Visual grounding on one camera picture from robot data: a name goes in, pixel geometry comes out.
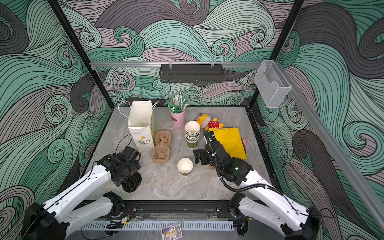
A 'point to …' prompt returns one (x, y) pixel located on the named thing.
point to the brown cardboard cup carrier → (161, 151)
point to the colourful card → (173, 232)
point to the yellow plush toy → (205, 122)
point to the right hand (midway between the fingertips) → (202, 150)
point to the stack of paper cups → (192, 129)
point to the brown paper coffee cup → (185, 166)
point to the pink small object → (245, 141)
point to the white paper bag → (141, 123)
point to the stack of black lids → (132, 183)
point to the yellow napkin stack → (231, 138)
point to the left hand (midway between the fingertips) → (133, 170)
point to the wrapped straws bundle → (177, 104)
